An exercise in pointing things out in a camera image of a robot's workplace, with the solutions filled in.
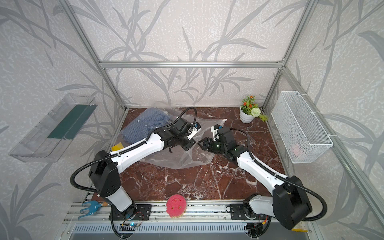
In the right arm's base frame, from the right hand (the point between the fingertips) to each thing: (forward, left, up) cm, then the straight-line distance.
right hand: (200, 143), depth 81 cm
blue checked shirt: (+19, +44, -13) cm, 50 cm away
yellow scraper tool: (+8, +56, -16) cm, 59 cm away
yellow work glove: (-38, -46, -15) cm, 61 cm away
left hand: (+2, +4, -2) cm, 5 cm away
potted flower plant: (+28, -34, -3) cm, 44 cm away
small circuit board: (-36, +35, -18) cm, 53 cm away
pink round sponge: (-28, +12, -12) cm, 33 cm away
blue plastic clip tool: (-27, +55, -15) cm, 64 cm away
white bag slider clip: (+19, -16, -3) cm, 25 cm away
